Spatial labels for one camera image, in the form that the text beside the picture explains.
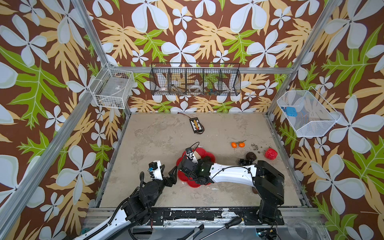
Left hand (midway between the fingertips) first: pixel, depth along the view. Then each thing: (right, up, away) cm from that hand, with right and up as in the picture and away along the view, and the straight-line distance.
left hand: (170, 165), depth 76 cm
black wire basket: (+14, +52, +21) cm, 58 cm away
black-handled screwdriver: (+29, -27, -6) cm, 40 cm away
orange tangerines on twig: (+45, +9, +23) cm, 51 cm away
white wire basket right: (+77, +28, +5) cm, 82 cm away
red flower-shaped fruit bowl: (+12, -10, +4) cm, 16 cm away
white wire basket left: (-36, +42, +9) cm, 56 cm away
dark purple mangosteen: (+48, +2, +15) cm, 50 cm away
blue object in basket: (+70, +29, +10) cm, 76 cm away
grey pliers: (+11, -31, -8) cm, 34 cm away
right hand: (+9, -2, +8) cm, 13 cm away
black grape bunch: (+44, -1, +12) cm, 46 cm away
